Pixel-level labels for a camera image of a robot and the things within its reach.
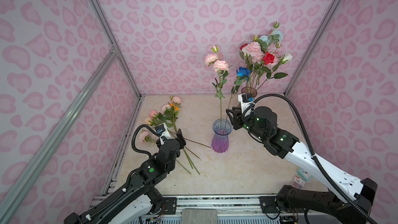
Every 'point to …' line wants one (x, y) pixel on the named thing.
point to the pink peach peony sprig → (167, 116)
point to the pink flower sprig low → (146, 137)
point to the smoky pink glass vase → (249, 89)
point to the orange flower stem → (174, 107)
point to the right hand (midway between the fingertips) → (229, 108)
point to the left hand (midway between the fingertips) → (175, 130)
